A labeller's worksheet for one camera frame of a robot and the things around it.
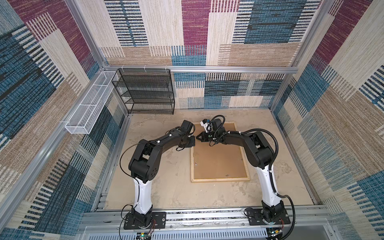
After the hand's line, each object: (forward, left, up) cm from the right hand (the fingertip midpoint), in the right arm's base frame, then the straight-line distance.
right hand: (197, 138), depth 102 cm
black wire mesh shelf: (+32, +36, +15) cm, 51 cm away
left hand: (-4, +3, +2) cm, 5 cm away
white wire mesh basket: (+7, +68, +16) cm, 71 cm away
